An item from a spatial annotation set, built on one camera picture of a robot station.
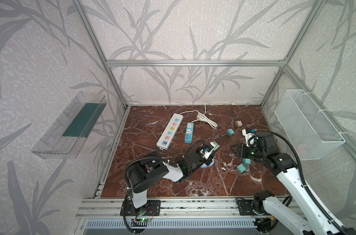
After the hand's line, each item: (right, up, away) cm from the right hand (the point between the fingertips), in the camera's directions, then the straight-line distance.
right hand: (233, 143), depth 77 cm
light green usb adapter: (-9, -2, +2) cm, 9 cm away
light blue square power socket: (-15, -13, +2) cm, 20 cm away
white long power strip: (-37, +2, +23) cm, 44 cm away
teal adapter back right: (+5, +3, +25) cm, 26 cm away
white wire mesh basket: (+29, +6, -16) cm, 33 cm away
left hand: (-8, -1, +5) cm, 9 cm away
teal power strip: (-23, +3, +25) cm, 34 cm away
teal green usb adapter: (+8, -16, +10) cm, 20 cm away
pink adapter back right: (+14, +9, +30) cm, 34 cm away
